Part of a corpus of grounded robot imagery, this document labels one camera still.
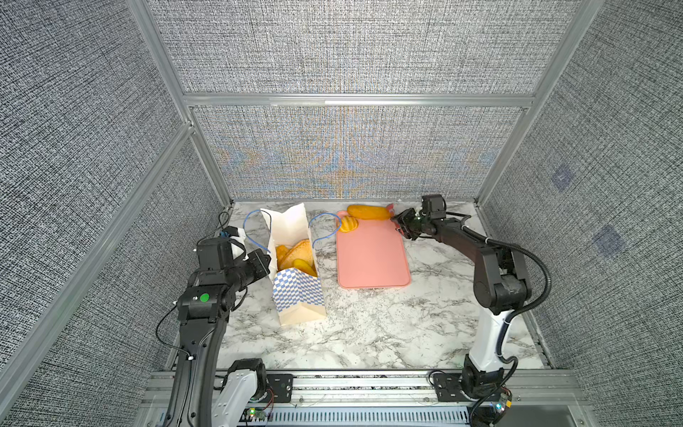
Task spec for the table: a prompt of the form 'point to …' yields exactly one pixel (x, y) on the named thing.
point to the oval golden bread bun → (305, 268)
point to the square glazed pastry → (281, 252)
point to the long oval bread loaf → (369, 213)
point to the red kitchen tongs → (390, 209)
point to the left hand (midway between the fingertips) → (270, 256)
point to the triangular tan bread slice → (301, 251)
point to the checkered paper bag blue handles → (298, 296)
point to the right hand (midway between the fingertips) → (392, 219)
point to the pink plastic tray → (373, 255)
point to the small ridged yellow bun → (349, 224)
